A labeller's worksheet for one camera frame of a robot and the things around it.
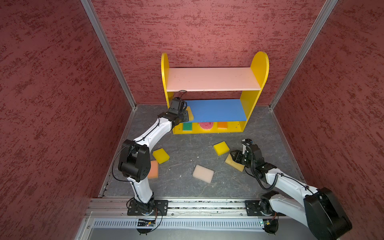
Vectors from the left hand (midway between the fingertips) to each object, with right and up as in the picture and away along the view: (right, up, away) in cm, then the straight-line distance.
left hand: (184, 117), depth 91 cm
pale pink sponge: (+13, -34, -6) cm, 36 cm away
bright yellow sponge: (-14, -24, -2) cm, 28 cm away
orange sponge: (+27, -5, +15) cm, 31 cm away
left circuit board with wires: (-16, -52, -20) cm, 58 cm away
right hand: (+28, -23, -4) cm, 37 cm away
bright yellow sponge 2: (+24, -21, +5) cm, 32 cm away
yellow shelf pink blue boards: (+28, +16, +27) cm, 42 cm away
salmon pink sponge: (-17, -33, -6) cm, 38 cm away
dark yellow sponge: (+4, +2, +2) cm, 5 cm away
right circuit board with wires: (+44, -53, -21) cm, 72 cm away
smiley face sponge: (+15, -6, +12) cm, 20 cm away
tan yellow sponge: (+28, -26, -4) cm, 39 cm away
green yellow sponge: (+1, -6, +13) cm, 14 cm away
